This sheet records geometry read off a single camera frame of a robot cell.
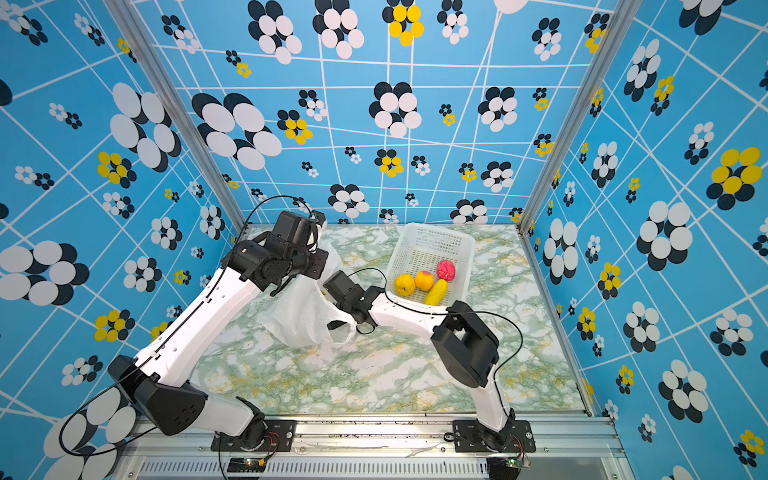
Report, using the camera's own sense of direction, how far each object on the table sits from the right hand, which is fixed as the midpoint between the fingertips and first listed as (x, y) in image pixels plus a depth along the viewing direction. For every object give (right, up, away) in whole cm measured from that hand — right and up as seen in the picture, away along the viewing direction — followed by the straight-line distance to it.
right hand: (329, 315), depth 87 cm
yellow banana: (+33, +5, +7) cm, 34 cm away
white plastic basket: (+33, +14, +21) cm, 41 cm away
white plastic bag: (-5, +3, -11) cm, 13 cm away
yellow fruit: (+23, +8, +8) cm, 25 cm away
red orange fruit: (+29, +9, +10) cm, 32 cm away
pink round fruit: (+37, +13, +12) cm, 41 cm away
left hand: (0, +18, -11) cm, 21 cm away
